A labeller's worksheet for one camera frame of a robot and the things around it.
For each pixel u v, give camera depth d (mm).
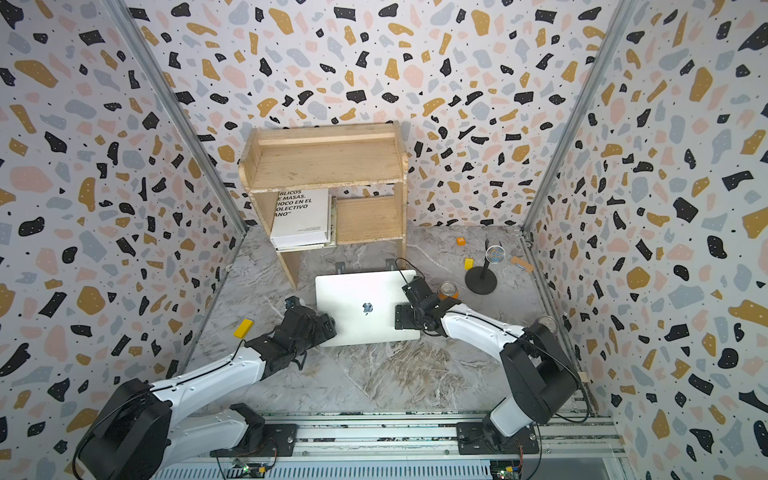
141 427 403
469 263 1101
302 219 876
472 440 731
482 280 1036
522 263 1155
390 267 901
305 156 811
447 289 900
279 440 732
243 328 930
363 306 883
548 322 835
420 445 735
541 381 443
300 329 678
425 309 677
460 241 1170
